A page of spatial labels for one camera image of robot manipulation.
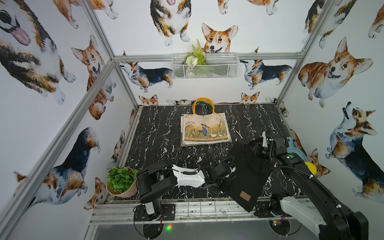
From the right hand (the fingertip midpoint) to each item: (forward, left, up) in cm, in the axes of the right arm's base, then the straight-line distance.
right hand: (252, 146), depth 82 cm
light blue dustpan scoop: (+5, -30, -14) cm, 33 cm away
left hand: (-16, +12, -13) cm, 24 cm away
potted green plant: (-19, +64, +3) cm, 67 cm away
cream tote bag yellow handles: (+24, +26, -12) cm, 37 cm away
